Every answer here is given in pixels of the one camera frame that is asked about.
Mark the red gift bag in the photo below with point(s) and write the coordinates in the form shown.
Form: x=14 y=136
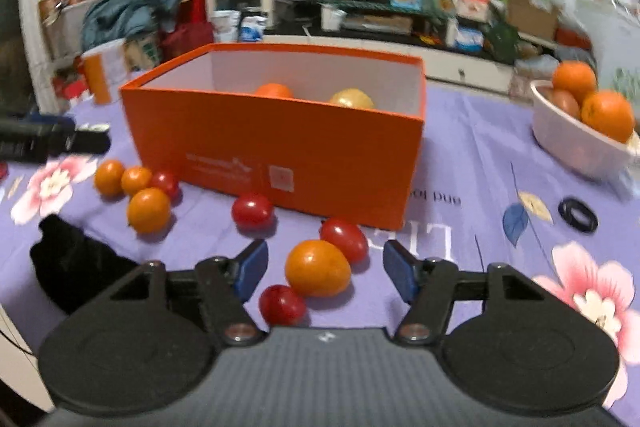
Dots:
x=187 y=32

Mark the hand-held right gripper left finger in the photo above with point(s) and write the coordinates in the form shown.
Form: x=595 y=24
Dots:
x=250 y=269

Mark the yellow-green round fruit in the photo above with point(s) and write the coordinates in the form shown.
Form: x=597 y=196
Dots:
x=351 y=99

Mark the orange cardboard box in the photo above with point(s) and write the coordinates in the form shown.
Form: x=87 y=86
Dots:
x=325 y=157

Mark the white plastic bag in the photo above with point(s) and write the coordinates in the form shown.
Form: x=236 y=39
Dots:
x=225 y=27

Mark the purple floral tablecloth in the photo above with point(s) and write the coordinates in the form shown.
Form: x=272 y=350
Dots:
x=475 y=142

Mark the red cherry tomato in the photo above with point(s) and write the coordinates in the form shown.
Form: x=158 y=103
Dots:
x=167 y=183
x=252 y=210
x=344 y=239
x=281 y=304

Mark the brown cardboard box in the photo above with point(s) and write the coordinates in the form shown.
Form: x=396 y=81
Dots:
x=532 y=19

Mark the black cloth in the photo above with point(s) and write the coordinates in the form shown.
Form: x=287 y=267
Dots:
x=70 y=267

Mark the white and orange tin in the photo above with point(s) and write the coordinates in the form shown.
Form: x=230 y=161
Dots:
x=100 y=77

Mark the orange in bowl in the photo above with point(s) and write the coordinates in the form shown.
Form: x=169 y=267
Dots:
x=607 y=114
x=575 y=79

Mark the blue jacket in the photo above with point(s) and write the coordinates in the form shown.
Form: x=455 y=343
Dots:
x=125 y=9

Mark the brown fruit in bowl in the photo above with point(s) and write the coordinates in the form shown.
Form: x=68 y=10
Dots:
x=562 y=103

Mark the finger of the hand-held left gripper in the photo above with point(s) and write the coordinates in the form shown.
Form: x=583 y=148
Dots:
x=92 y=143

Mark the white bowl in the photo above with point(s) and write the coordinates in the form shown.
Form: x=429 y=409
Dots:
x=565 y=142

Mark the white cup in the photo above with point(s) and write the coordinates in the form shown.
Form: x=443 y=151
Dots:
x=332 y=18

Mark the small orange kumquat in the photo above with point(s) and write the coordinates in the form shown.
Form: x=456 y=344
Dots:
x=149 y=209
x=109 y=177
x=136 y=179
x=317 y=268

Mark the white television cabinet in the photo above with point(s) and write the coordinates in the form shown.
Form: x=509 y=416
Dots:
x=450 y=62

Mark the white appliance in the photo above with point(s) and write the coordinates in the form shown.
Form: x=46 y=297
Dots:
x=610 y=32

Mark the orange and white carton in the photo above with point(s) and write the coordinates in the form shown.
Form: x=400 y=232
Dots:
x=471 y=2

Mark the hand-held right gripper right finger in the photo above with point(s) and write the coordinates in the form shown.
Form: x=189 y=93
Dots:
x=400 y=269

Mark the blue and white paper pack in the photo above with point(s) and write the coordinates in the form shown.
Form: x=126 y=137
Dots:
x=252 y=29

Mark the large orange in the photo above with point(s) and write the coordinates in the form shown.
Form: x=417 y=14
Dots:
x=273 y=91

